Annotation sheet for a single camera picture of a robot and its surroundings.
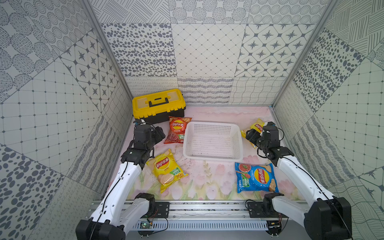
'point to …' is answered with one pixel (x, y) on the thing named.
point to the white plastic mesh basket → (212, 141)
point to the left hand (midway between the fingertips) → (155, 128)
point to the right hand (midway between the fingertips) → (251, 136)
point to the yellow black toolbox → (156, 107)
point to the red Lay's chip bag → (177, 130)
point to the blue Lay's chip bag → (255, 177)
